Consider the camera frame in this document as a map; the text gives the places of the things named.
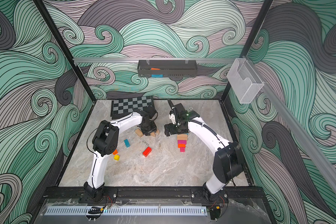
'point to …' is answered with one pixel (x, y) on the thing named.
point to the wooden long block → (182, 136)
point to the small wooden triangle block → (157, 131)
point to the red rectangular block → (147, 151)
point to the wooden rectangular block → (139, 132)
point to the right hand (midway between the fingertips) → (174, 131)
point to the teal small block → (127, 143)
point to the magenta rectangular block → (182, 142)
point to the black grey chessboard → (120, 108)
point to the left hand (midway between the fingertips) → (155, 131)
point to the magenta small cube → (182, 149)
